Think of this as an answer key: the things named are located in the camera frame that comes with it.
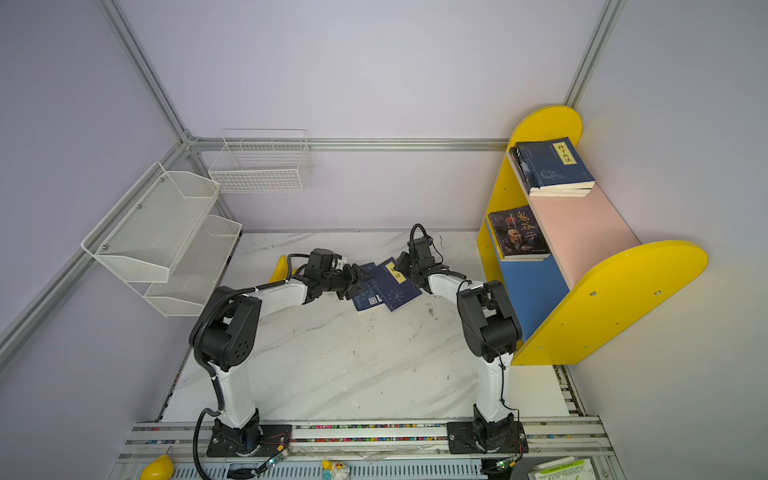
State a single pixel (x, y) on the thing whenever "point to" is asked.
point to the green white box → (568, 468)
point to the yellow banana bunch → (280, 272)
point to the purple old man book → (519, 235)
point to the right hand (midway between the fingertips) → (398, 261)
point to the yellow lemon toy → (161, 468)
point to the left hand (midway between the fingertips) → (370, 280)
